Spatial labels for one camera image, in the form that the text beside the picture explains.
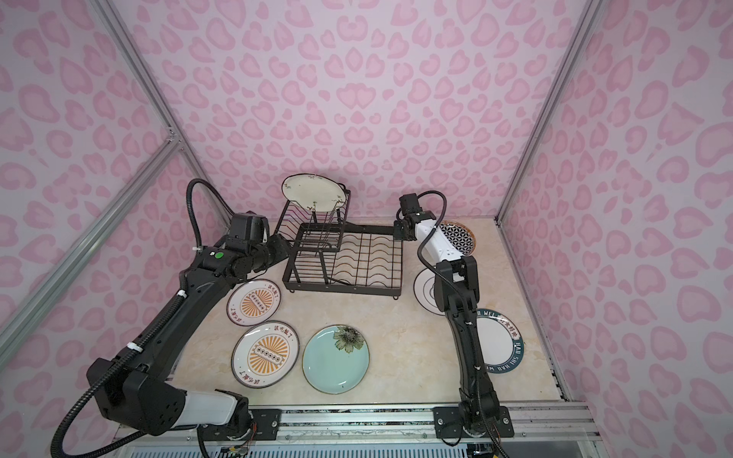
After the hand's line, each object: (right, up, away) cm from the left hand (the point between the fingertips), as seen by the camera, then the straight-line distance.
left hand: (288, 244), depth 80 cm
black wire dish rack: (+9, -2, +2) cm, 10 cm away
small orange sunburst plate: (-17, -20, +16) cm, 30 cm away
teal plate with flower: (+13, -34, +5) cm, 36 cm away
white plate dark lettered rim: (+64, -31, +10) cm, 71 cm away
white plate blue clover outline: (+41, -15, +19) cm, 48 cm away
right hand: (+35, +5, +28) cm, 45 cm away
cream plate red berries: (+5, +16, +7) cm, 18 cm away
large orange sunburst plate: (-9, -33, +6) cm, 34 cm away
